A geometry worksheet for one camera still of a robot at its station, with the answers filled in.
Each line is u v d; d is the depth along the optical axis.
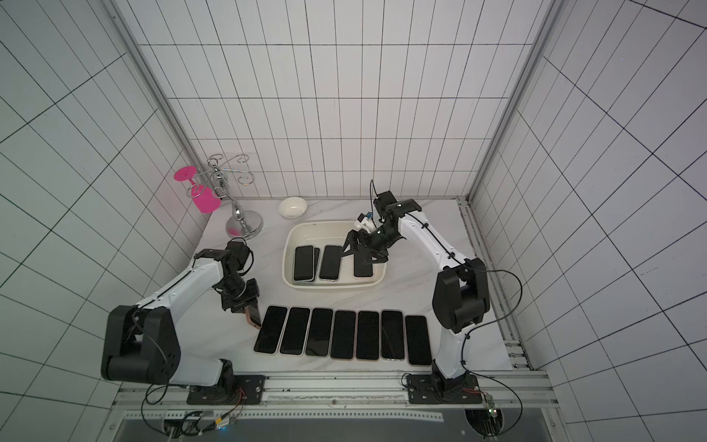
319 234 1.06
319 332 0.82
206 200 0.99
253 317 0.81
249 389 0.73
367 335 0.83
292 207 1.13
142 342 0.42
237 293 0.72
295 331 0.82
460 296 0.48
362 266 0.98
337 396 0.73
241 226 1.10
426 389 0.73
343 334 0.81
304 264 0.98
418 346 0.79
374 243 0.73
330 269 0.98
